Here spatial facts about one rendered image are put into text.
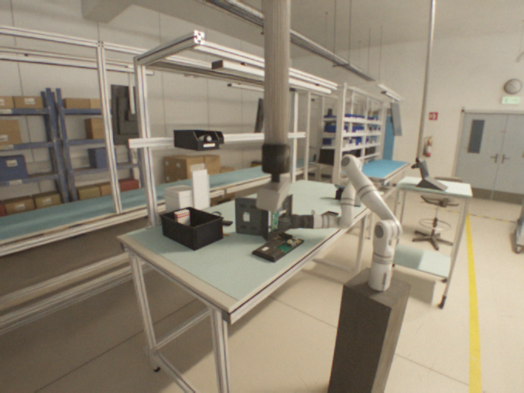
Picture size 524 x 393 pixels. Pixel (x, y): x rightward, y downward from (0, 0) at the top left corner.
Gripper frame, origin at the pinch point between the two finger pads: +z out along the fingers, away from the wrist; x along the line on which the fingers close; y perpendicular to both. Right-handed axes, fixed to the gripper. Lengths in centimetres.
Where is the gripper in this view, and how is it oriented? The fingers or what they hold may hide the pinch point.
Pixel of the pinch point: (278, 219)
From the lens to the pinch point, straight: 136.2
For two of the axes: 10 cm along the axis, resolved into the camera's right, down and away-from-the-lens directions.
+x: 0.0, 9.6, 2.6
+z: -10.0, -0.1, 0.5
